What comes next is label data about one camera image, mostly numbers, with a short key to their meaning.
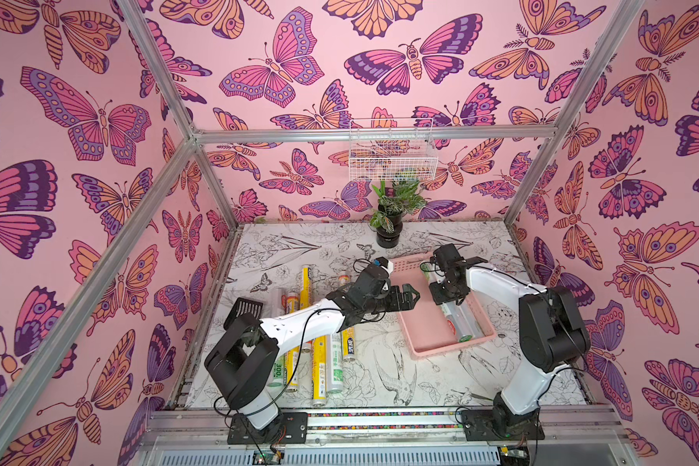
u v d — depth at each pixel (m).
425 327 0.90
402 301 0.73
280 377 0.79
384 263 0.78
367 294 0.65
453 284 0.71
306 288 0.97
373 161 1.05
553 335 0.48
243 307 0.95
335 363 0.81
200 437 0.73
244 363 0.44
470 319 0.88
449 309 0.87
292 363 0.81
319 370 0.80
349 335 0.87
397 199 0.95
